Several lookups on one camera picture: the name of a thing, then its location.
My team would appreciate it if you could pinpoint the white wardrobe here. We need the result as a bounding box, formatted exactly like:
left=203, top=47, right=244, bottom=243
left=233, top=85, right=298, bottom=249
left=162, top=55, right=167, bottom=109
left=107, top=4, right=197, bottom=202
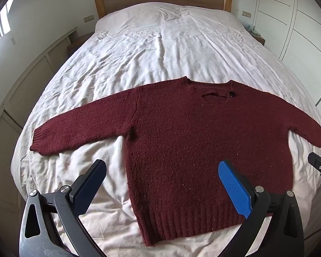
left=253, top=0, right=321, bottom=129

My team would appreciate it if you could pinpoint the wooden nightstand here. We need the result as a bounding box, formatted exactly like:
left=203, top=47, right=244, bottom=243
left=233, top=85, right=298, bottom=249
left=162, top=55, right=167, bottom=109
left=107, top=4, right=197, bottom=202
left=250, top=31, right=265, bottom=46
left=67, top=32, right=94, bottom=57

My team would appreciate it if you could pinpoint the window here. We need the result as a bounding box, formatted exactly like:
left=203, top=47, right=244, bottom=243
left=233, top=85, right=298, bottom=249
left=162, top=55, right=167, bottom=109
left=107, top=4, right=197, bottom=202
left=0, top=0, right=18, bottom=43

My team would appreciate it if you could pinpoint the white bed sheet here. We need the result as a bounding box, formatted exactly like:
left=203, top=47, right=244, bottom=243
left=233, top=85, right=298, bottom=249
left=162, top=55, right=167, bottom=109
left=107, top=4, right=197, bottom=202
left=11, top=1, right=321, bottom=257

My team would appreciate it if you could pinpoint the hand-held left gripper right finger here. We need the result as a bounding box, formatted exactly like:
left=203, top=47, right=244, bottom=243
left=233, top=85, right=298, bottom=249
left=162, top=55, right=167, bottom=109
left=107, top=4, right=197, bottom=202
left=218, top=160, right=305, bottom=257

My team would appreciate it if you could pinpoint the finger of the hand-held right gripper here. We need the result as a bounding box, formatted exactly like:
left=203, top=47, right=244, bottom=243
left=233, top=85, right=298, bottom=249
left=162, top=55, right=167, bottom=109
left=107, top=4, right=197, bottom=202
left=308, top=152, right=321, bottom=190

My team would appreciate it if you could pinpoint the dark red knit sweater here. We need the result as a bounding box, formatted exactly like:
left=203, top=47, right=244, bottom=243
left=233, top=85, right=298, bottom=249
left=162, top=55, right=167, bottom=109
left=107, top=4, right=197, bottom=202
left=30, top=76, right=321, bottom=247

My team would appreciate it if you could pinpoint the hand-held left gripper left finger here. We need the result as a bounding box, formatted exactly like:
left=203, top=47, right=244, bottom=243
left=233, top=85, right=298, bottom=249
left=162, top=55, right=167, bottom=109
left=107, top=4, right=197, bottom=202
left=19, top=159, right=107, bottom=257

